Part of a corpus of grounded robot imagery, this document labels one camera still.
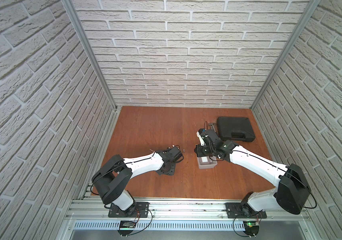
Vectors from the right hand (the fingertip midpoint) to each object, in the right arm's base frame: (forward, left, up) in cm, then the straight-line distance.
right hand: (197, 149), depth 83 cm
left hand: (-6, +16, -10) cm, 20 cm away
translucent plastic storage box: (-3, -6, -11) cm, 13 cm away
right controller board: (-37, -23, -13) cm, 45 cm away
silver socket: (+5, +7, -10) cm, 13 cm away
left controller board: (-33, +38, -12) cm, 52 cm away
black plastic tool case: (+18, -30, -6) cm, 36 cm away
